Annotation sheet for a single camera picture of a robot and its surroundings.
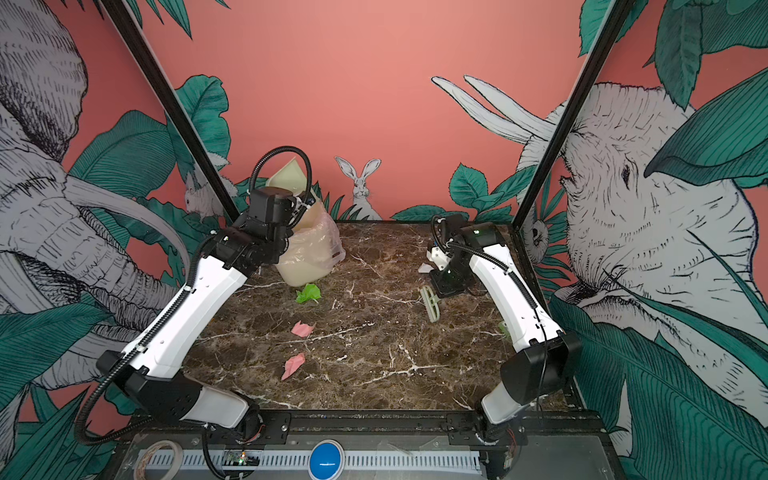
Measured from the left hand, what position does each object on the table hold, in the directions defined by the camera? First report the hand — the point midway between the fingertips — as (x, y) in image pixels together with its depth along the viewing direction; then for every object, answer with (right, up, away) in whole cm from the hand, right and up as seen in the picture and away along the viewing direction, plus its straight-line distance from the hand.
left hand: (258, 204), depth 68 cm
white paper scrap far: (+43, -18, +39) cm, 61 cm away
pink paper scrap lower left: (+2, -44, +16) cm, 47 cm away
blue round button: (+16, -60, +1) cm, 62 cm away
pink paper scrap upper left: (+3, -36, +22) cm, 42 cm away
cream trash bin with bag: (+9, -9, +16) cm, 20 cm away
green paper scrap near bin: (+3, -25, +30) cm, 39 cm away
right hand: (+43, -21, +8) cm, 48 cm away
